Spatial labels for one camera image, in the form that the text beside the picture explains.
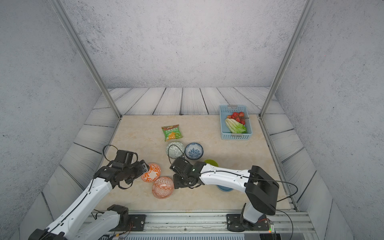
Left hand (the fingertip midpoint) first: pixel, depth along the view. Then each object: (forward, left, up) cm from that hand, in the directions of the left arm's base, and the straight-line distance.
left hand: (147, 169), depth 81 cm
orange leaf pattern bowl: (+1, -1, -9) cm, 9 cm away
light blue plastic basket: (+51, -51, -5) cm, 72 cm away
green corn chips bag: (+30, -10, -5) cm, 32 cm away
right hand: (-8, -17, -2) cm, 18 cm away
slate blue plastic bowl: (-9, -42, -7) cm, 43 cm away
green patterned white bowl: (+16, -13, -6) cm, 22 cm away
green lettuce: (+31, -54, -3) cm, 63 cm away
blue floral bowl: (+15, -25, -7) cm, 30 cm away
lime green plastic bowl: (+7, -36, -6) cm, 37 cm away
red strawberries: (+44, -60, -5) cm, 75 cm away
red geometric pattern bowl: (-6, -8, -10) cm, 14 cm away
